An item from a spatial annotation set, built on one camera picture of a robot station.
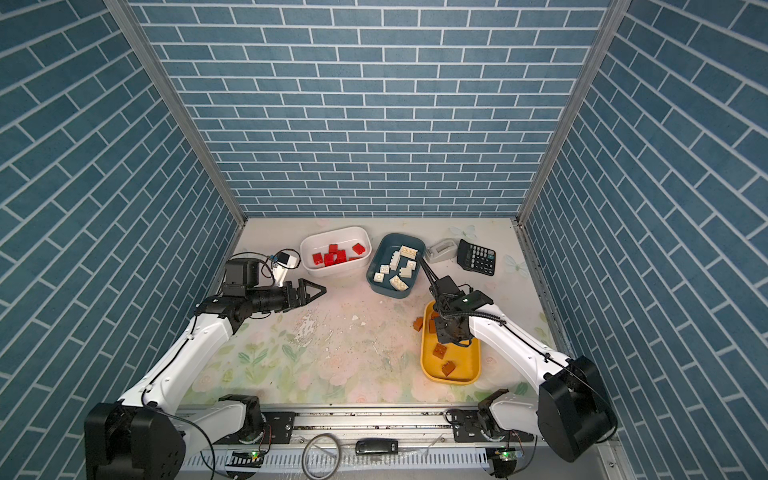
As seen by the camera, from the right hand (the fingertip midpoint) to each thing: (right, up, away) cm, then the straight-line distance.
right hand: (446, 329), depth 84 cm
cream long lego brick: (-10, +21, +25) cm, 34 cm away
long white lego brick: (-15, +18, +21) cm, 32 cm away
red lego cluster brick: (-29, +23, +27) cm, 46 cm away
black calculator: (+14, +19, +22) cm, 33 cm away
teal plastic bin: (-20, +21, +24) cm, 37 cm away
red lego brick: (-43, +19, +23) cm, 52 cm away
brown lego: (-2, -6, +1) cm, 7 cm away
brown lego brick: (-8, 0, +7) cm, 10 cm away
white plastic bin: (-34, +27, +27) cm, 51 cm away
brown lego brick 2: (-3, -1, +6) cm, 7 cm away
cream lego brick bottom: (-14, +11, +16) cm, 24 cm away
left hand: (-35, +11, -6) cm, 37 cm away
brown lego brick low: (0, -10, -2) cm, 10 cm away
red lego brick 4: (-34, +20, +20) cm, 44 cm away
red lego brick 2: (-38, +19, +22) cm, 48 cm away
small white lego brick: (-21, +13, +18) cm, 30 cm away
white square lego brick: (-11, +15, +21) cm, 27 cm away
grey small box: (+2, +22, +23) cm, 32 cm away
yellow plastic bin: (0, -9, 0) cm, 9 cm away
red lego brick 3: (-38, +23, +27) cm, 52 cm away
